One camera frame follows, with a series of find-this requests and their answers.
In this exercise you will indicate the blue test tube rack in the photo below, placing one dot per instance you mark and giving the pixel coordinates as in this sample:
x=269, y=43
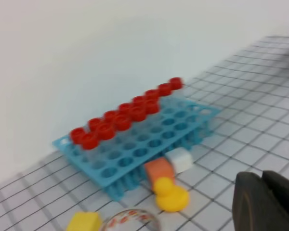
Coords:
x=120, y=166

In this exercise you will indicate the back row tube six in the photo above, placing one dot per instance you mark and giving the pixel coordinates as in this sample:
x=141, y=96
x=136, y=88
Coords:
x=152, y=94

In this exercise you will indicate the orange foam cube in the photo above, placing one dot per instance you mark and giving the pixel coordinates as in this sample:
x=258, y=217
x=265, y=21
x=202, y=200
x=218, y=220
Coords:
x=158, y=168

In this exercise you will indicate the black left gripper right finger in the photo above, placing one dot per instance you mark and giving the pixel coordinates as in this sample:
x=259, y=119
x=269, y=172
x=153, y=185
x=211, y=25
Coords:
x=279, y=187

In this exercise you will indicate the front row tube one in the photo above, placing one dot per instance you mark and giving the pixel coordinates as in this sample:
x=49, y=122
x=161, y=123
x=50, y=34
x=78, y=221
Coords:
x=90, y=146

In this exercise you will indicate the front row tube two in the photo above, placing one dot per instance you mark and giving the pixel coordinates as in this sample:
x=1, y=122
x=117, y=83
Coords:
x=105, y=131

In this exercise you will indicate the left white tape roll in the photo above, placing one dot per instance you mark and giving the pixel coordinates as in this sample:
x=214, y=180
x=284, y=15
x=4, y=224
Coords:
x=132, y=219

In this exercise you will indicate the row tube three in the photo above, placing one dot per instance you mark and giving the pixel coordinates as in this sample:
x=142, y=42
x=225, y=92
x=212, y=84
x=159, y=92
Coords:
x=122, y=122
x=109, y=116

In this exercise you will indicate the white foam cube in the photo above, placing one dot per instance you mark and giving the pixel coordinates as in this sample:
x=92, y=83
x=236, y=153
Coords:
x=180, y=159

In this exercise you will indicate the front row tube five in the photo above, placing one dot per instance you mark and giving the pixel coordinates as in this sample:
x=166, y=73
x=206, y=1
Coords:
x=151, y=107

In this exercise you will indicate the front row tube four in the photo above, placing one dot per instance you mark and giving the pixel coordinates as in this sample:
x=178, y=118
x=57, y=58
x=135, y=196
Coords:
x=137, y=114

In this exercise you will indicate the row tube one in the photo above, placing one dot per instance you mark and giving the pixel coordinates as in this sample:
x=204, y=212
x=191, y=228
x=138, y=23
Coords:
x=76, y=135
x=90, y=146

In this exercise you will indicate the front row tube three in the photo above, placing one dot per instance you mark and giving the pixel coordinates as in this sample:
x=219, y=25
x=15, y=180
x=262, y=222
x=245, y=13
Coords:
x=122, y=122

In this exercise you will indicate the back row tube one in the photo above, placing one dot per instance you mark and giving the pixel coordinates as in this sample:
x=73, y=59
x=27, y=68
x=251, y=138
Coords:
x=76, y=135

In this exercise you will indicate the checkered table cloth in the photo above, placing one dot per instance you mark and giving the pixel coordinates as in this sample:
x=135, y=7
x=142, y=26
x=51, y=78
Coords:
x=251, y=133

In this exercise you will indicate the back row tube eight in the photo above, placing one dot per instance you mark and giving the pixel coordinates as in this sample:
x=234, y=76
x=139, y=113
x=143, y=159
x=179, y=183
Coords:
x=176, y=83

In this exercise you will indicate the row tube two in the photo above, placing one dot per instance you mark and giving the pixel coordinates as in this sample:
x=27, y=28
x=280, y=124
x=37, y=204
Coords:
x=105, y=131
x=94, y=123

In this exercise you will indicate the row tube four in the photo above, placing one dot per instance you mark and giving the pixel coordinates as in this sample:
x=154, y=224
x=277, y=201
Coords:
x=125, y=108
x=137, y=114

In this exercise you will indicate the back row tube seven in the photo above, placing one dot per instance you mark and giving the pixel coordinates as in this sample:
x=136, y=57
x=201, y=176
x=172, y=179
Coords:
x=164, y=89

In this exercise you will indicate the back row tube four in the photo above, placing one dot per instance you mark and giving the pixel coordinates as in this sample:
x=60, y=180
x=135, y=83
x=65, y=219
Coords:
x=125, y=108

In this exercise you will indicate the back row tube two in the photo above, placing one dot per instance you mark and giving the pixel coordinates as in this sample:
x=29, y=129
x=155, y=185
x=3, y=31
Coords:
x=94, y=123

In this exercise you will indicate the yellow foam cube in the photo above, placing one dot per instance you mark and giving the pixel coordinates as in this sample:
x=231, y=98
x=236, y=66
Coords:
x=85, y=221

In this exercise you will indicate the yellow rubber duck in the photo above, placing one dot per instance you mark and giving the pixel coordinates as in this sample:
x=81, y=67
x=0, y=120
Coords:
x=169, y=196

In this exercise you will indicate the back row tube three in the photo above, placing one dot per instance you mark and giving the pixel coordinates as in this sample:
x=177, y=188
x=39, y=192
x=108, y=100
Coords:
x=109, y=116

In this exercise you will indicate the back row tube five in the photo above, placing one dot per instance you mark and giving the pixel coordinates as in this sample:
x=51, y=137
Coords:
x=139, y=101

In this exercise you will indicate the row tube five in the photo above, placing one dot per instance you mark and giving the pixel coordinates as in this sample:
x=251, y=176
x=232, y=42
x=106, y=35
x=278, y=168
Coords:
x=151, y=107
x=139, y=101

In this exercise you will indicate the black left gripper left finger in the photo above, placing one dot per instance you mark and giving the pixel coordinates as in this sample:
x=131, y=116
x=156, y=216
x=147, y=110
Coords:
x=254, y=207

